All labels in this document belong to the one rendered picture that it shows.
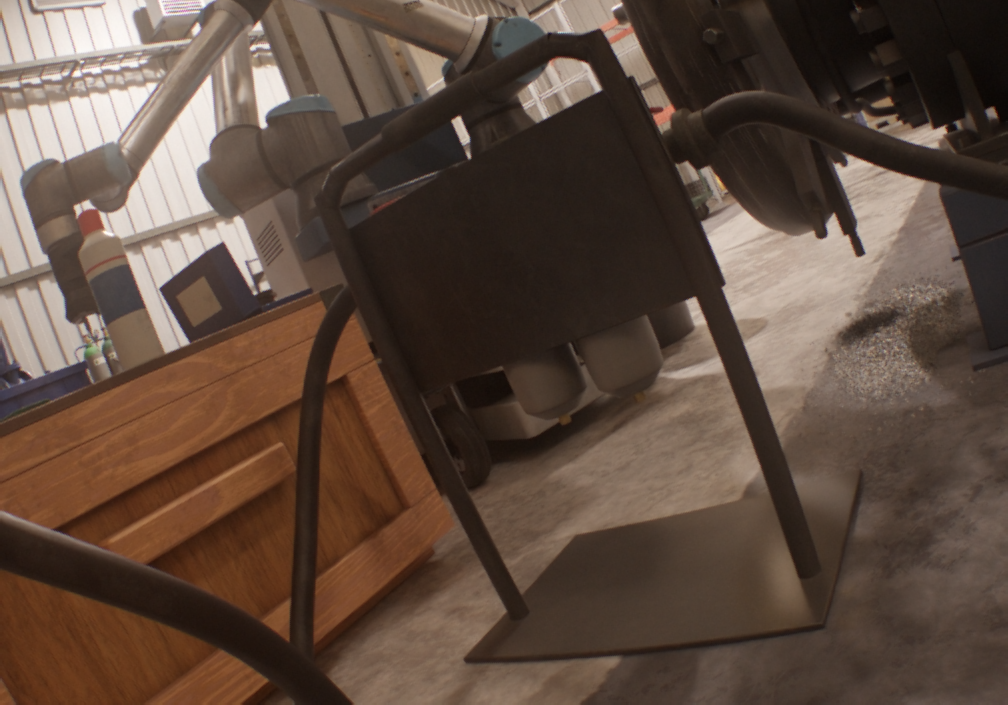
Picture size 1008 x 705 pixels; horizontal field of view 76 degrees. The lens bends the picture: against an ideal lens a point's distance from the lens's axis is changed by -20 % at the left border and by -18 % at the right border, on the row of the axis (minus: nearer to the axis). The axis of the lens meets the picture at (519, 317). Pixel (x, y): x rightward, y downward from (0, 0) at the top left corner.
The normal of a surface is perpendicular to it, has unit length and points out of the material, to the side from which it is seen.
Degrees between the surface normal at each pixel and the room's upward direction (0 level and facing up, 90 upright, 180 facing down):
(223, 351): 90
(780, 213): 145
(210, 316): 100
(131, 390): 90
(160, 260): 90
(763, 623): 0
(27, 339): 90
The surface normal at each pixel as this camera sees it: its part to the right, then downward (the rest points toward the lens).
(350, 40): 0.50, -0.16
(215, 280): -0.41, 0.43
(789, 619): -0.40, -0.91
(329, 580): 0.78, -0.30
